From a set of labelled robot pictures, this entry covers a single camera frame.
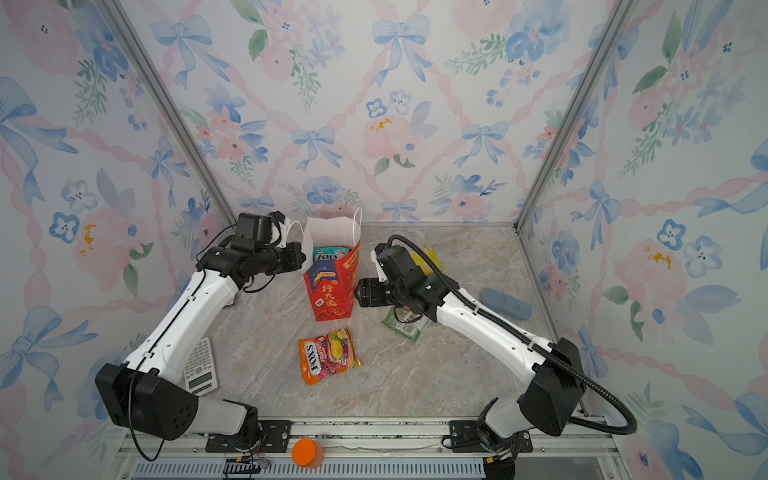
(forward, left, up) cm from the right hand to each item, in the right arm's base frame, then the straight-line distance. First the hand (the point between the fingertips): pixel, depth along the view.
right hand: (363, 288), depth 76 cm
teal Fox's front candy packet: (+15, +13, -6) cm, 21 cm away
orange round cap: (-34, +10, -12) cm, 38 cm away
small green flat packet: (+2, -12, -21) cm, 24 cm away
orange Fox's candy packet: (-11, +12, -18) cm, 24 cm away
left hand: (+8, +15, +4) cm, 18 cm away
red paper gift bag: (+5, +10, -8) cm, 14 cm away
